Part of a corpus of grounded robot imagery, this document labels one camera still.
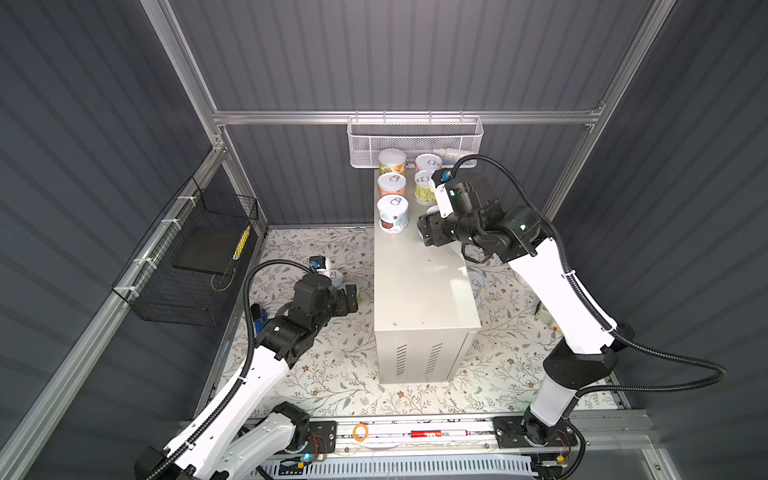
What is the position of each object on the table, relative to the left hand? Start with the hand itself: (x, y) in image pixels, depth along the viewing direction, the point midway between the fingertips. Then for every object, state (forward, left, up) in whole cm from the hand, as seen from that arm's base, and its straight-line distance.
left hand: (341, 288), depth 76 cm
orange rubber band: (-30, -3, -23) cm, 38 cm away
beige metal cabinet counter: (-16, -19, +12) cm, 27 cm away
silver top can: (+16, +4, -17) cm, 24 cm away
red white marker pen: (-30, -23, -22) cm, 44 cm away
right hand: (+6, -23, +17) cm, 29 cm away
